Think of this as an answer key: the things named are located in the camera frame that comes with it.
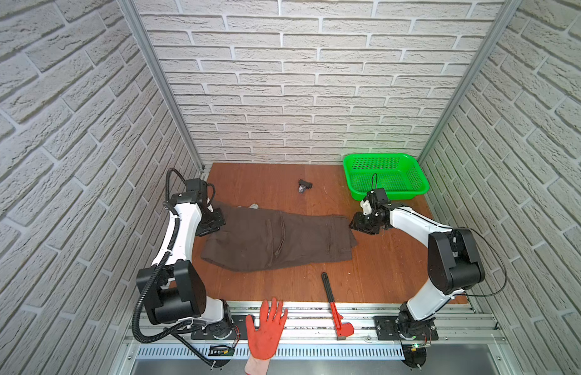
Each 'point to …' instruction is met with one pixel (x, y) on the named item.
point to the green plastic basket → (399, 174)
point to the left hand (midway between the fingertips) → (221, 222)
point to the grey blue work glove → (254, 206)
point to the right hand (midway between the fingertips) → (358, 226)
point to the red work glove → (262, 344)
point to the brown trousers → (243, 238)
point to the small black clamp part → (304, 185)
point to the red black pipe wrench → (343, 329)
